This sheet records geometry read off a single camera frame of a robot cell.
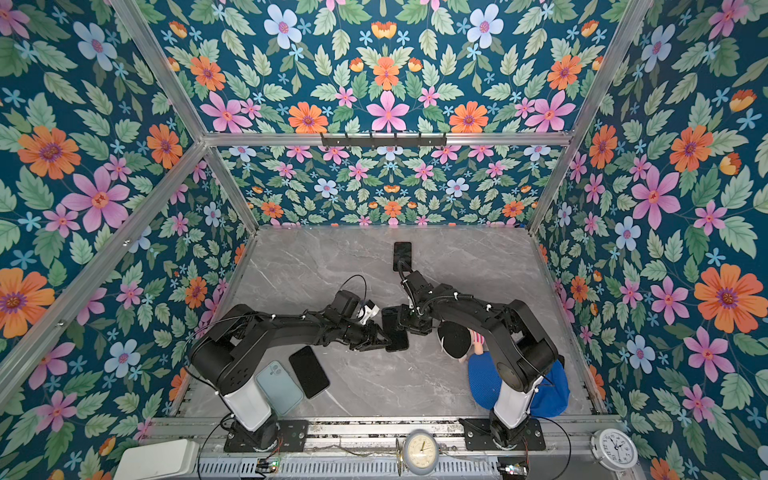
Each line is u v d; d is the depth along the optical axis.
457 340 0.81
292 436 0.74
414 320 0.79
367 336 0.79
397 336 0.90
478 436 0.73
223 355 0.48
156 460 0.66
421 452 0.68
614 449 0.69
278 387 0.82
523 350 0.49
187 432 0.75
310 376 0.86
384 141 0.92
